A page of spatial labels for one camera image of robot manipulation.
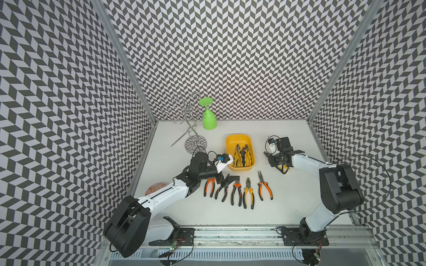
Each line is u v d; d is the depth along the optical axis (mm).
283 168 989
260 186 873
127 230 402
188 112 829
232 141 1052
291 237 728
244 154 978
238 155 987
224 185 707
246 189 864
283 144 754
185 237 719
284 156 707
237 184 876
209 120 889
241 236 750
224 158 648
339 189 467
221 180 691
